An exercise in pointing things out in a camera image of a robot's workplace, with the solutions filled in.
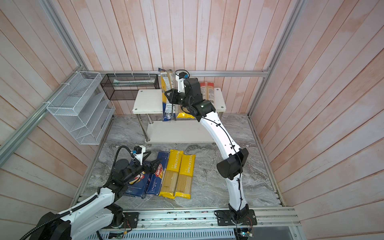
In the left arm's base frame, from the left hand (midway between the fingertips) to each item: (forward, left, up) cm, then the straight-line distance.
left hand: (156, 157), depth 80 cm
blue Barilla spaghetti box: (-8, +1, -11) cm, 14 cm away
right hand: (+22, -6, +27) cm, 35 cm away
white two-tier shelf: (+20, +4, +19) cm, 28 cm away
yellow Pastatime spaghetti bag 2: (-13, -15, -12) cm, 23 cm away
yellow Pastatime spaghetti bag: (-4, -7, -13) cm, 16 cm away
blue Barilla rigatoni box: (-14, +8, -7) cm, 18 cm away
